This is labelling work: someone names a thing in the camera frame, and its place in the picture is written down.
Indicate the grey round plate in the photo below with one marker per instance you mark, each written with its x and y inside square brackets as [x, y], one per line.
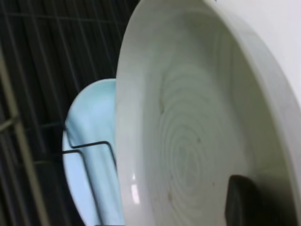
[207, 89]

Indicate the light blue plate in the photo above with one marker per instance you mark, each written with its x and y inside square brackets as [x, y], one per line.
[89, 154]

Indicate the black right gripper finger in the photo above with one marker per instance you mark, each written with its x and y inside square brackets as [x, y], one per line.
[244, 205]

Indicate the black wire dish rack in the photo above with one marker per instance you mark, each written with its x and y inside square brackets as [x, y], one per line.
[52, 49]

